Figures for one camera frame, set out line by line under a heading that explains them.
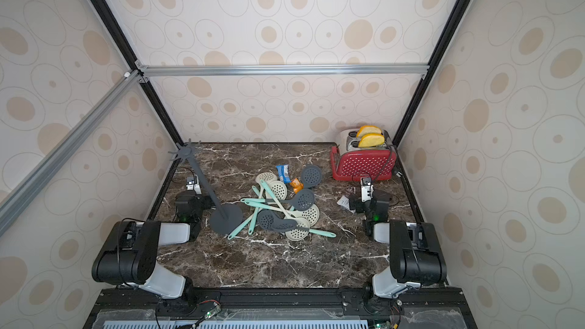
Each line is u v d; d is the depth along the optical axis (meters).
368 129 0.97
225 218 0.91
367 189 0.82
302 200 0.95
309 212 0.92
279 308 0.74
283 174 1.06
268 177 1.03
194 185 0.80
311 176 1.05
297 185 1.03
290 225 0.87
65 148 0.62
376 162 0.95
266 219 0.91
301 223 0.90
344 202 0.97
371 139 0.94
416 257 0.46
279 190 0.99
